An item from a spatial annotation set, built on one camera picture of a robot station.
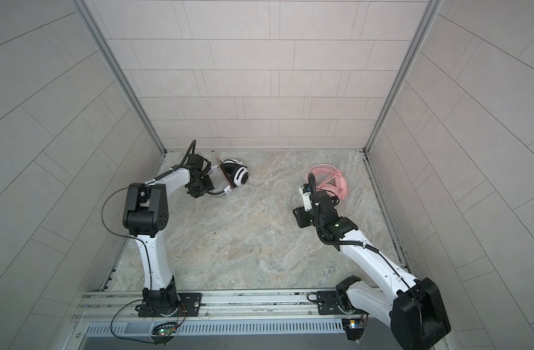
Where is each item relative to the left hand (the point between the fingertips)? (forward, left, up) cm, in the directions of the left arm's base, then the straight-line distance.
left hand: (214, 184), depth 103 cm
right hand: (-19, -38, +11) cm, 44 cm away
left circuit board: (-56, +3, +5) cm, 56 cm away
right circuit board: (-55, -55, +1) cm, 78 cm away
